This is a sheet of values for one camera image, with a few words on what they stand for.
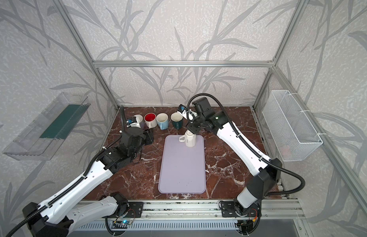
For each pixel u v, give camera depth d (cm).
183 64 193
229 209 74
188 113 63
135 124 63
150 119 104
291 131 62
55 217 39
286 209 76
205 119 55
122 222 71
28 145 60
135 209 73
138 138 54
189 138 91
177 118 102
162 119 103
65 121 65
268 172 40
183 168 89
